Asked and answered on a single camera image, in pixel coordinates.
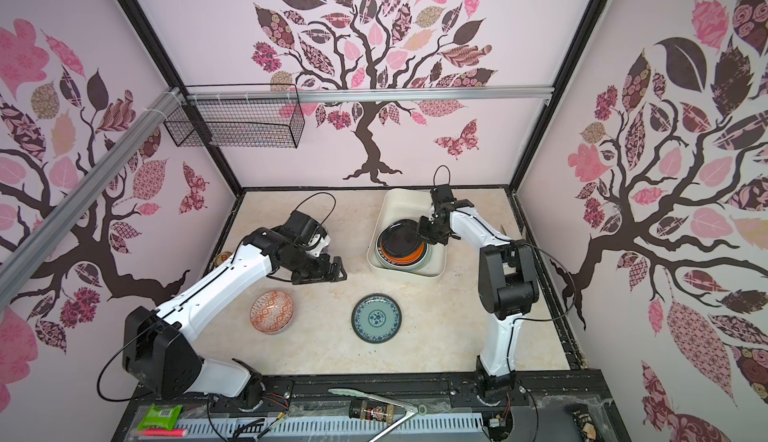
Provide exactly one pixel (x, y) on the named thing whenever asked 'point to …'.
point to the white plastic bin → (404, 204)
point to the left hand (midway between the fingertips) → (330, 282)
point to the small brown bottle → (372, 411)
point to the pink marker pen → (162, 432)
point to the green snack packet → (156, 416)
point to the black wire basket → (237, 115)
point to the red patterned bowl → (272, 311)
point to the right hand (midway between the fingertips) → (421, 233)
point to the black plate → (401, 239)
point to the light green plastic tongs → (412, 410)
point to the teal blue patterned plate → (376, 319)
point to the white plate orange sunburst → (408, 267)
